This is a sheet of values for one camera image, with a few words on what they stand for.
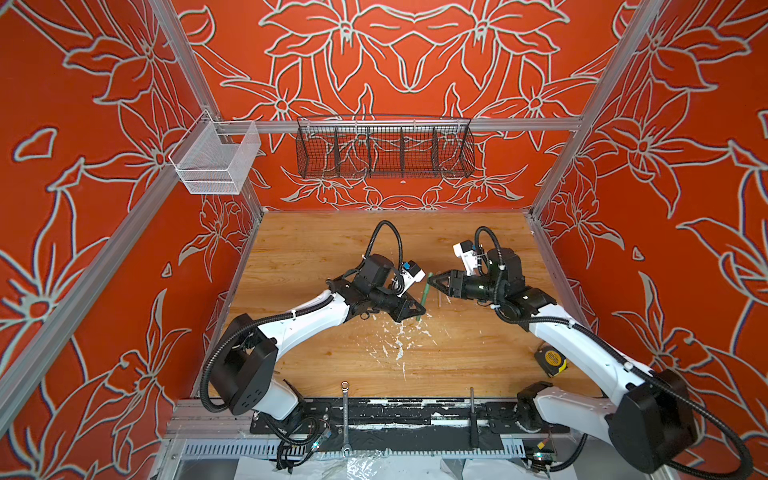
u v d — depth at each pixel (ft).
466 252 2.34
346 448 2.28
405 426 2.39
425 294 2.45
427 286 2.43
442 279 2.42
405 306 2.24
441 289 2.35
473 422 2.35
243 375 1.38
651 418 1.30
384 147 3.22
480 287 2.17
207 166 2.89
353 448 2.28
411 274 2.33
